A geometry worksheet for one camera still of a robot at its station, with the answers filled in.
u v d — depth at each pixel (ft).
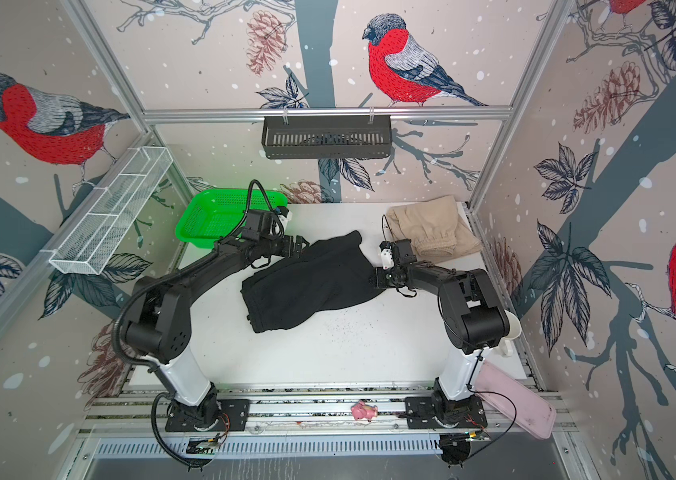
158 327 1.56
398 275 2.43
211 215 3.87
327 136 3.47
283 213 2.74
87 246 2.33
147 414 2.48
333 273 3.17
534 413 2.35
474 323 1.60
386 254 2.99
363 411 2.35
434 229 3.57
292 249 2.74
